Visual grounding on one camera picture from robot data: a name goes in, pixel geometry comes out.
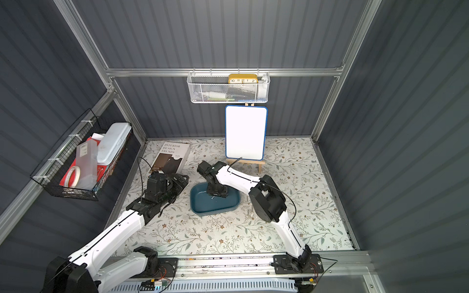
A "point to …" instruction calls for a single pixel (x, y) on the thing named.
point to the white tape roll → (76, 179)
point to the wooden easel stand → (260, 162)
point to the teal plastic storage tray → (203, 204)
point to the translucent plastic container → (87, 160)
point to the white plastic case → (110, 142)
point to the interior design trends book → (171, 158)
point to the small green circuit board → (151, 284)
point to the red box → (101, 171)
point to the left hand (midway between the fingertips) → (185, 181)
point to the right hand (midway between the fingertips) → (218, 192)
